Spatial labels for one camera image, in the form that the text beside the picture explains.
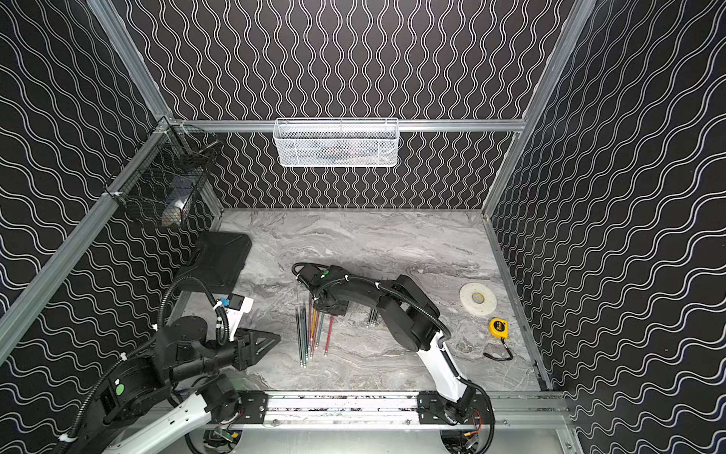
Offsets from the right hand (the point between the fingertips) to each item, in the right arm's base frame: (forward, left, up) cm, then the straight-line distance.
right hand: (328, 309), depth 93 cm
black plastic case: (+16, +40, +6) cm, 44 cm away
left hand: (-19, +7, +25) cm, 32 cm away
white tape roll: (+1, -52, 0) cm, 52 cm away
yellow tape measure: (-7, -53, +2) cm, 54 cm away
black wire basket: (+33, +55, +29) cm, 70 cm away
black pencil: (-3, -15, +1) cm, 15 cm away
